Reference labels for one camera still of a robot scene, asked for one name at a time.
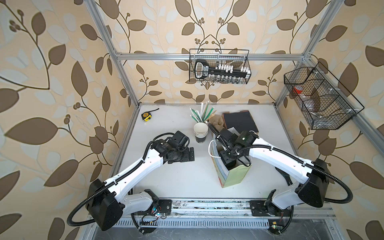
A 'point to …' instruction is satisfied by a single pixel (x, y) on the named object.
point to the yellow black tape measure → (146, 116)
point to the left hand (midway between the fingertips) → (186, 155)
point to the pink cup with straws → (203, 116)
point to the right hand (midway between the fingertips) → (226, 157)
